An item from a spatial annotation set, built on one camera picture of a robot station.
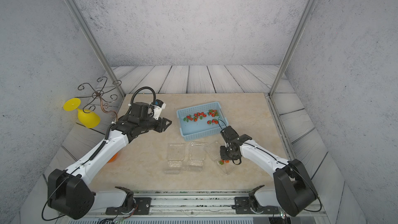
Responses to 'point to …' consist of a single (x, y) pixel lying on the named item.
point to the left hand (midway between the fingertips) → (170, 121)
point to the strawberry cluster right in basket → (213, 113)
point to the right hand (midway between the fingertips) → (226, 155)
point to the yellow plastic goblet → (89, 118)
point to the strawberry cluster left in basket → (195, 117)
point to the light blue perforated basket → (201, 121)
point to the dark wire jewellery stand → (98, 94)
